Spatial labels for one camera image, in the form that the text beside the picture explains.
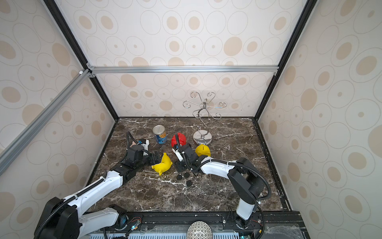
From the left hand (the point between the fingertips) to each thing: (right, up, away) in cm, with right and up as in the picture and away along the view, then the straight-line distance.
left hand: (162, 153), depth 84 cm
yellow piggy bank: (+23, +1, +6) cm, 24 cm away
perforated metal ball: (+21, -35, -13) cm, 42 cm away
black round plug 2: (+14, -14, +6) cm, 21 cm away
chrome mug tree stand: (+25, +25, -1) cm, 36 cm away
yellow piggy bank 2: (+1, -7, +2) cm, 8 cm away
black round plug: (+15, -18, +3) cm, 23 cm away
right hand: (+12, -5, +7) cm, 14 cm away
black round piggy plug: (+9, -15, +6) cm, 19 cm away
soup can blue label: (-4, +12, +14) cm, 19 cm away
